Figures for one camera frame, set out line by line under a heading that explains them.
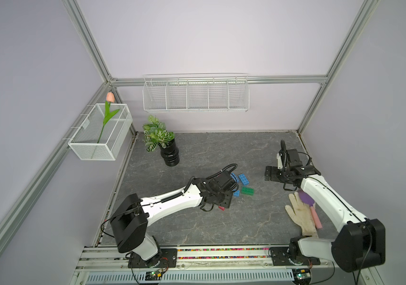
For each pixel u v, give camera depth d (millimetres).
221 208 692
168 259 737
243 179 962
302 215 848
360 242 398
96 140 775
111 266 728
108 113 803
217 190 607
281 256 733
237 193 912
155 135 829
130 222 418
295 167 618
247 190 932
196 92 988
